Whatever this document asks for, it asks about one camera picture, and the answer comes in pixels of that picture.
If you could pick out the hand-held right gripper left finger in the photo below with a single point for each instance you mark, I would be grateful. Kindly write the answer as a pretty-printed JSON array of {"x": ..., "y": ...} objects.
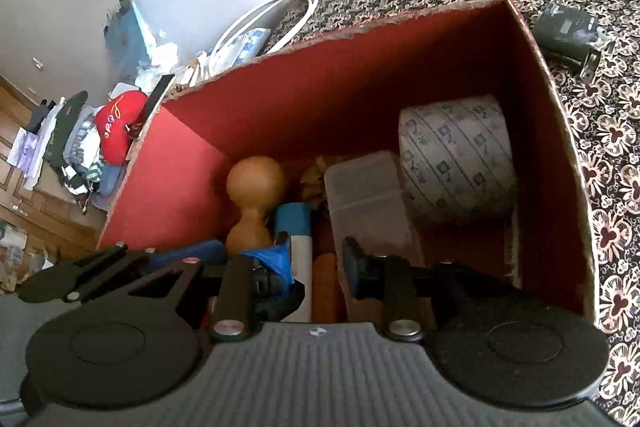
[{"x": 281, "y": 259}]

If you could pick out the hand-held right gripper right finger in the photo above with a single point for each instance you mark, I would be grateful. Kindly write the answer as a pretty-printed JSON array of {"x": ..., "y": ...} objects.
[{"x": 356, "y": 269}]

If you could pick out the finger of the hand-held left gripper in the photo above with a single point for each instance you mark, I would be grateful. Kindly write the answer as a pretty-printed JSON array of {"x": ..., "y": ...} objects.
[{"x": 190, "y": 252}]

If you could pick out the white tube with blue cap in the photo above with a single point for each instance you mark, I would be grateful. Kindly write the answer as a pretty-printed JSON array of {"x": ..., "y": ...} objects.
[{"x": 292, "y": 219}]

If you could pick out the clear plastic case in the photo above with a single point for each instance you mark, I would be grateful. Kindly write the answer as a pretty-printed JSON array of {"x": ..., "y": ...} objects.
[{"x": 365, "y": 187}]

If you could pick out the patterned tape roll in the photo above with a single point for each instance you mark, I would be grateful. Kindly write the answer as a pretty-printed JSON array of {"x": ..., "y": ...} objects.
[{"x": 455, "y": 157}]

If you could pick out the red cardboard box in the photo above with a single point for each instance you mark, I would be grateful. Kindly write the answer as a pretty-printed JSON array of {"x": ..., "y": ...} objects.
[{"x": 350, "y": 82}]

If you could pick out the pine cone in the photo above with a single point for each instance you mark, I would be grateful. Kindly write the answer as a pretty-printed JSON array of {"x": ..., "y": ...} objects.
[{"x": 315, "y": 187}]

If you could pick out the wooden gourd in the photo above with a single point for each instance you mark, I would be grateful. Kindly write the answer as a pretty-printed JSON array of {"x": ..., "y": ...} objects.
[{"x": 255, "y": 182}]

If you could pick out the red cap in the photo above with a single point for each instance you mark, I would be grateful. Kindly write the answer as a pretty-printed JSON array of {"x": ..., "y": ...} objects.
[{"x": 115, "y": 127}]

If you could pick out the dark phone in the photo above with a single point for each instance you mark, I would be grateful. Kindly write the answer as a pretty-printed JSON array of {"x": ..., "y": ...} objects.
[{"x": 159, "y": 99}]

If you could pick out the pile of clothes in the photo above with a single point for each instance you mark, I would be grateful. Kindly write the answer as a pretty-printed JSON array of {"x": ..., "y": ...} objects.
[{"x": 75, "y": 142}]

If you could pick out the white crumpled tissue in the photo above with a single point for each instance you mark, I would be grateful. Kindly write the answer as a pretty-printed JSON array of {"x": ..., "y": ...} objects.
[{"x": 160, "y": 62}]

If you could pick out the blue and white packet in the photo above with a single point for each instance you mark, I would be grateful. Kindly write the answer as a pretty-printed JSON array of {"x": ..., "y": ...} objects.
[{"x": 250, "y": 42}]

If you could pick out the blue box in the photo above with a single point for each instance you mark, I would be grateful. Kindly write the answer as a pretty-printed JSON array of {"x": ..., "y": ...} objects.
[{"x": 125, "y": 37}]

